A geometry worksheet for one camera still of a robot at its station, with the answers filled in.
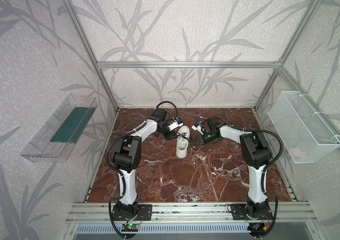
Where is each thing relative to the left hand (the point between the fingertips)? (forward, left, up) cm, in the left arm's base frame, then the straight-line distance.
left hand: (176, 129), depth 96 cm
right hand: (-6, -11, -3) cm, 13 cm away
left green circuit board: (-52, +21, -10) cm, 57 cm away
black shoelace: (-2, -5, -4) cm, 6 cm away
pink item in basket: (-21, -60, +12) cm, 65 cm away
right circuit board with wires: (-51, -42, -9) cm, 67 cm away
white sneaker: (-7, -4, -3) cm, 8 cm away
